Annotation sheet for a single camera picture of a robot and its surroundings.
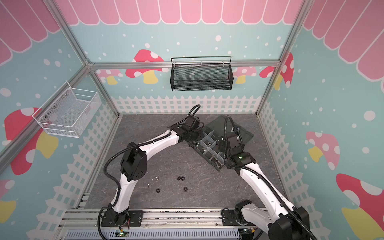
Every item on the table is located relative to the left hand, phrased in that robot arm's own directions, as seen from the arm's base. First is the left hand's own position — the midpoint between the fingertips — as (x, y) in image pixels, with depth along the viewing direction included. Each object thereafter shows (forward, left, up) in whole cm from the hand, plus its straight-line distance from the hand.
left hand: (203, 137), depth 93 cm
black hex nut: (-29, +25, -11) cm, 40 cm away
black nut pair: (-22, +12, -11) cm, 27 cm away
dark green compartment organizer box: (-3, -3, -7) cm, 8 cm away
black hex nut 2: (-28, +10, -10) cm, 32 cm away
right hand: (-8, -12, +9) cm, 17 cm away
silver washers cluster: (-23, +27, -10) cm, 37 cm away
